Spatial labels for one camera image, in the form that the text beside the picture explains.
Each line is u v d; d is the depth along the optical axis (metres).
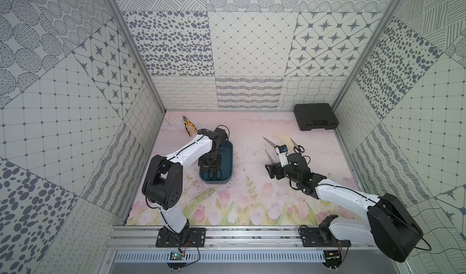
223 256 0.70
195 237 0.73
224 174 0.93
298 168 0.67
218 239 0.75
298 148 1.03
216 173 0.93
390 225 0.41
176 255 0.72
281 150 0.76
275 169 0.77
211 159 0.74
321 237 0.65
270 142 1.05
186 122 1.14
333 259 0.73
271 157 1.01
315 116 1.17
